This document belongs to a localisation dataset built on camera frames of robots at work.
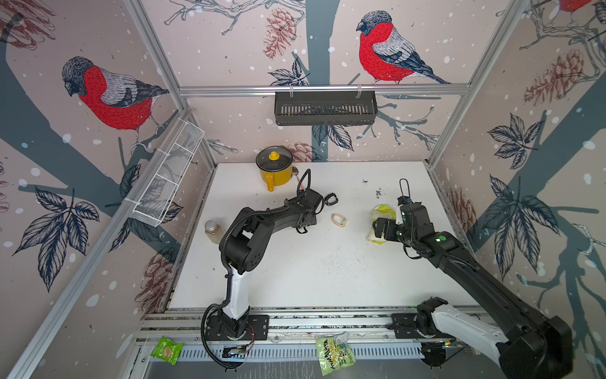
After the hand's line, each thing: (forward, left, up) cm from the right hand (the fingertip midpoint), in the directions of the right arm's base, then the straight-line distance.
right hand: (384, 221), depth 82 cm
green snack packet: (-39, +68, -13) cm, 80 cm away
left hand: (+10, +27, -12) cm, 32 cm away
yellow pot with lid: (+33, +45, -5) cm, 56 cm away
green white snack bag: (-38, +18, -13) cm, 44 cm away
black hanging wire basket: (+49, +22, +16) cm, 56 cm away
